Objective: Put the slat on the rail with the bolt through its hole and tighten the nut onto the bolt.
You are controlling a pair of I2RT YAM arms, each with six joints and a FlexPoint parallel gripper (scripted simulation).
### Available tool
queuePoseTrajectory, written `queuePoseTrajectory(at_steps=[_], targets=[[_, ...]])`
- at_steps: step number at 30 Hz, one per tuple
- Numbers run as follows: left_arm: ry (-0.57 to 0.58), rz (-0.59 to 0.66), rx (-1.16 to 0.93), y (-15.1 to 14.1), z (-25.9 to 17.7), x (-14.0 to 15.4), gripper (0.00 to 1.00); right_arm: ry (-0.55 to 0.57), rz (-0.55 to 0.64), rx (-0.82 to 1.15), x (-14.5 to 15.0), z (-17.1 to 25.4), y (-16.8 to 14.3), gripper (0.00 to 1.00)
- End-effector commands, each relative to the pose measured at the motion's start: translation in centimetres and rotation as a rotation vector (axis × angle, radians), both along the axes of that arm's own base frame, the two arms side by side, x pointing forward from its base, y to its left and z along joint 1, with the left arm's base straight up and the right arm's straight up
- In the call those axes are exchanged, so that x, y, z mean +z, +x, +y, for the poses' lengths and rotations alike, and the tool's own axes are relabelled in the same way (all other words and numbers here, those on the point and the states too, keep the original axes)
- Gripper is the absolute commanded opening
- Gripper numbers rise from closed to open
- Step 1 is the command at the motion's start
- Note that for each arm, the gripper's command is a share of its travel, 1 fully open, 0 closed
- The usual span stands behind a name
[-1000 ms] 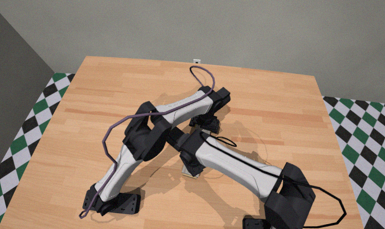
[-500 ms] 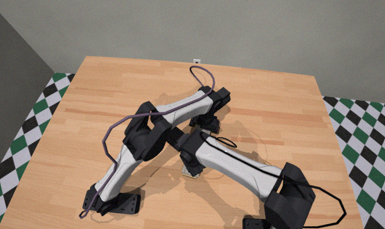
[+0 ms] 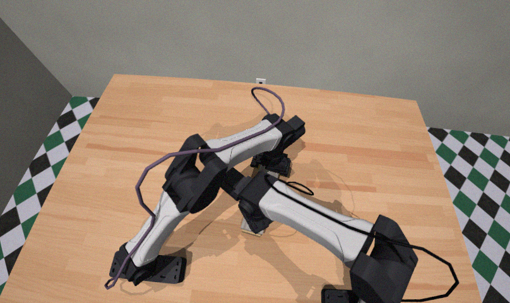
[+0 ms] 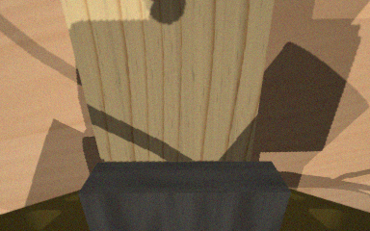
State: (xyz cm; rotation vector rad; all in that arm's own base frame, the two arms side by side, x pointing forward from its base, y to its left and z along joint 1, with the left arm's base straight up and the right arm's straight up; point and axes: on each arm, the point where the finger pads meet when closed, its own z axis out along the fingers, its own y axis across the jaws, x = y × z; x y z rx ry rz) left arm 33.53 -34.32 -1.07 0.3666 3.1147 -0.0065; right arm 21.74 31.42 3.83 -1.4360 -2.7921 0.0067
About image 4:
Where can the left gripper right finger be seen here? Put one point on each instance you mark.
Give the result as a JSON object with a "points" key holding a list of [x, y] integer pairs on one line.
{"points": [[306, 212]]}

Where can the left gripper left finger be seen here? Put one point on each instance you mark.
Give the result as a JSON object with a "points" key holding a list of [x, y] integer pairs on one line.
{"points": [[61, 213]]}

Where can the light wooden plank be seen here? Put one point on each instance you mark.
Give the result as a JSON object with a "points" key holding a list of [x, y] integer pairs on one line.
{"points": [[171, 80]]}

